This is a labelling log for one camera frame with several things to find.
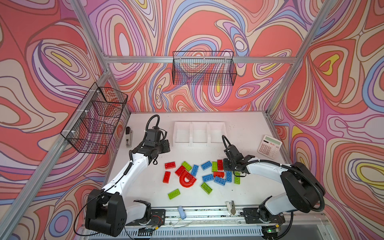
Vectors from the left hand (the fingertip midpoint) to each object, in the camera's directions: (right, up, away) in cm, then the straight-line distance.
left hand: (168, 143), depth 85 cm
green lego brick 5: (+40, -21, 0) cm, 45 cm away
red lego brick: (0, -14, +4) cm, 15 cm away
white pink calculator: (+66, -4, +12) cm, 67 cm away
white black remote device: (-29, +3, +15) cm, 33 cm away
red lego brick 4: (+7, -16, +2) cm, 18 cm away
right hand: (+36, -16, +6) cm, 40 cm away
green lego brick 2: (+22, -25, -2) cm, 33 cm away
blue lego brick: (+15, -16, +3) cm, 23 cm away
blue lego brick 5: (+35, -19, +1) cm, 40 cm away
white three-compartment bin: (+19, +5, +19) cm, 27 cm away
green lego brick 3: (+11, -14, +3) cm, 18 cm away
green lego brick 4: (+28, -14, +4) cm, 31 cm away
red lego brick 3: (+30, -18, +1) cm, 35 cm away
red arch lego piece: (+9, -17, +1) cm, 19 cm away
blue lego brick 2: (+23, -14, +5) cm, 27 cm away
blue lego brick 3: (+23, -20, -1) cm, 30 cm away
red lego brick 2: (-1, -20, 0) cm, 20 cm away
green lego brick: (+4, -27, -5) cm, 28 cm away
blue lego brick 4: (+30, -21, -1) cm, 37 cm away
